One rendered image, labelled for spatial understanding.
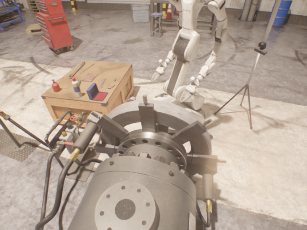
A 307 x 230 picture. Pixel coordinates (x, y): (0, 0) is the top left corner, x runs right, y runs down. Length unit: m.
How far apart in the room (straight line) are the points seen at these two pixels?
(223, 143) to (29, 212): 2.02
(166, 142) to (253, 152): 1.42
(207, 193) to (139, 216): 0.66
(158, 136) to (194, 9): 1.06
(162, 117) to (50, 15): 4.02
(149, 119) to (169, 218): 0.48
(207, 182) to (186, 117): 0.52
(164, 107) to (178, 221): 0.54
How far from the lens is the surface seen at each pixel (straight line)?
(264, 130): 2.58
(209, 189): 1.25
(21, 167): 2.29
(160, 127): 1.06
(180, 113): 0.95
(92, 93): 2.01
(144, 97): 0.86
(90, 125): 1.15
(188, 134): 0.98
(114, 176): 0.80
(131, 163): 0.81
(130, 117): 1.00
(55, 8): 4.68
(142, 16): 7.21
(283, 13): 8.64
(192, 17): 1.62
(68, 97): 2.12
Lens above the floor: 1.56
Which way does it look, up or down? 41 degrees down
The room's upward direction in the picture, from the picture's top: straight up
